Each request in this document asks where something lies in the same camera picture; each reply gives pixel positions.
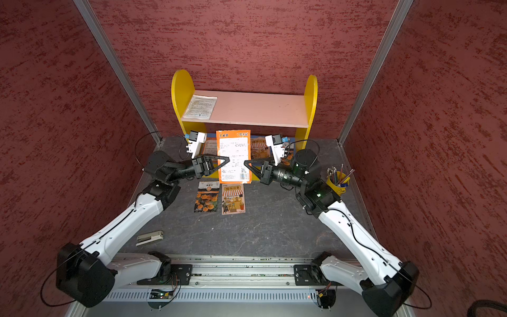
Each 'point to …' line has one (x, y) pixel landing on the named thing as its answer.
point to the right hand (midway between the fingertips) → (243, 169)
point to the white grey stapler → (150, 238)
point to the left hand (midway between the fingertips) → (227, 165)
